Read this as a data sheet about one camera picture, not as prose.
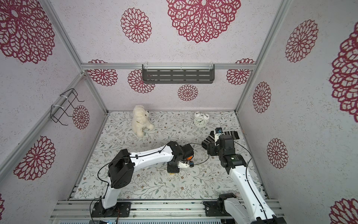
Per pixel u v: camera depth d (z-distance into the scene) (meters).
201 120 1.04
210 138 1.03
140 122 0.94
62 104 0.76
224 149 0.59
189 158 0.71
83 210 0.75
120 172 0.49
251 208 0.41
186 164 0.75
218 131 0.70
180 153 0.61
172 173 0.86
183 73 0.94
